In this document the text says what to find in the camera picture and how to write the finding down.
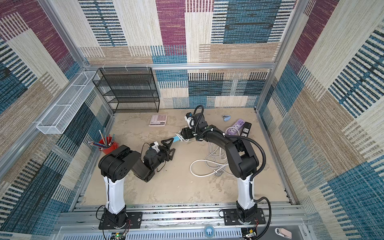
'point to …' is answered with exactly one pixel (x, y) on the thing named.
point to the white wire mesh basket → (56, 120)
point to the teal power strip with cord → (179, 137)
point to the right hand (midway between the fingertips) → (188, 132)
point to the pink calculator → (158, 120)
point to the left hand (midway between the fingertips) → (176, 143)
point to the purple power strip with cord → (236, 125)
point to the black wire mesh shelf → (128, 88)
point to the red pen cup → (107, 145)
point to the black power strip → (246, 129)
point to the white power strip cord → (216, 160)
